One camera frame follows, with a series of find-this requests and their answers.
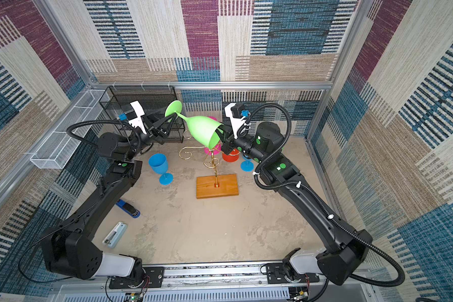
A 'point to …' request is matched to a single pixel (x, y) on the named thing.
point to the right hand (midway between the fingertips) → (214, 126)
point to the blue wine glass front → (159, 163)
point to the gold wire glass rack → (210, 162)
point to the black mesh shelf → (153, 99)
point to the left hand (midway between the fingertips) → (173, 109)
